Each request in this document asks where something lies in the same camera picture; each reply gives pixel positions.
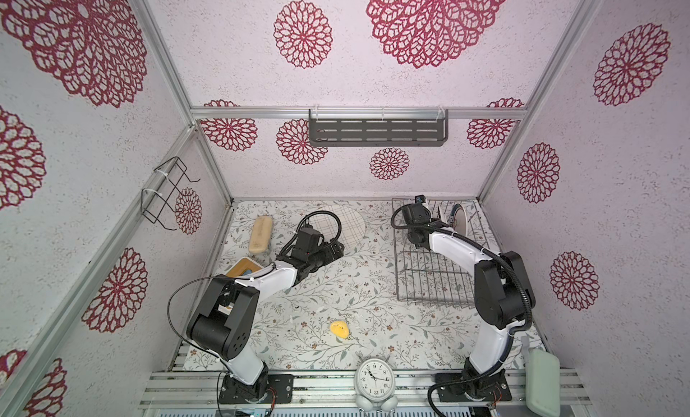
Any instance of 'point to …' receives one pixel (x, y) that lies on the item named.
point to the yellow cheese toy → (340, 329)
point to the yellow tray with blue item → (244, 266)
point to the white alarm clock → (375, 381)
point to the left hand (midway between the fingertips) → (336, 252)
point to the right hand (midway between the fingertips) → (430, 221)
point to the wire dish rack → (432, 277)
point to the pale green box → (543, 383)
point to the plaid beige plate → (352, 226)
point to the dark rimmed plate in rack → (458, 219)
